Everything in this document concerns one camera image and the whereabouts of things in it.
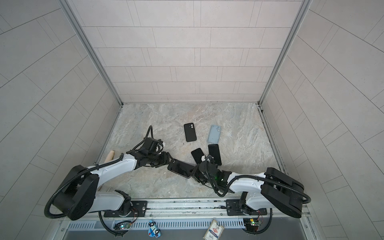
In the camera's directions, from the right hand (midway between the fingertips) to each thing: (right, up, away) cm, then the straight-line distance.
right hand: (186, 175), depth 78 cm
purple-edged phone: (-4, 0, +11) cm, 12 cm away
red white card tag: (+14, -19, -13) cm, 27 cm away
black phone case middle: (+1, +20, +22) cm, 30 cm away
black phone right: (+16, +9, +14) cm, 23 cm away
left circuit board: (-27, -16, -13) cm, 34 cm away
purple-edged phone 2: (+6, +8, +11) cm, 14 cm away
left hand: (-7, +6, +7) cm, 12 cm away
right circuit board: (+31, -19, -10) cm, 38 cm away
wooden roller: (-45, +7, +8) cm, 47 cm away
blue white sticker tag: (-13, -19, -14) cm, 26 cm away
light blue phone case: (+17, +18, +22) cm, 33 cm away
